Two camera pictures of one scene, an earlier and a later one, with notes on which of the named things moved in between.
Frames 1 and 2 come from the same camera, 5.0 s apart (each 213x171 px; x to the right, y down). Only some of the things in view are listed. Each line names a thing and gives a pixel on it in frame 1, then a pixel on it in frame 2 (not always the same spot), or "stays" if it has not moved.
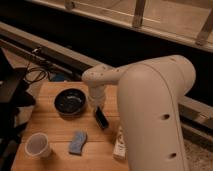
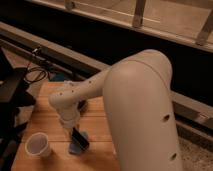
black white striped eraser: [101, 118] -> [79, 139]
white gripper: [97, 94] -> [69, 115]
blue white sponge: [78, 142] stays
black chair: [16, 94] stays
